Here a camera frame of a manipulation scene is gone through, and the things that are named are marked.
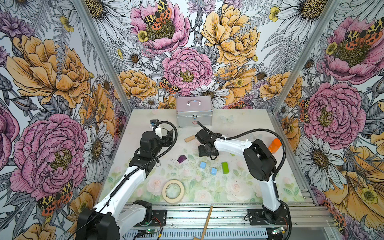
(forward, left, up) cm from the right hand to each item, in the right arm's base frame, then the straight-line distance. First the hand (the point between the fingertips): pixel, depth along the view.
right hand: (207, 157), depth 96 cm
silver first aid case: (+29, +11, +14) cm, 33 cm away
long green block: (-9, -10, +1) cm, 14 cm away
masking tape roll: (-25, +18, +2) cm, 31 cm away
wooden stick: (-36, +3, -1) cm, 36 cm away
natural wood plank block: (+14, +11, +1) cm, 18 cm away
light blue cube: (-6, +3, +1) cm, 7 cm away
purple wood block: (-1, +16, +1) cm, 16 cm away
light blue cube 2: (-10, -3, +2) cm, 11 cm away
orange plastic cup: (+2, -41, +7) cm, 41 cm away
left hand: (+3, +23, +21) cm, 31 cm away
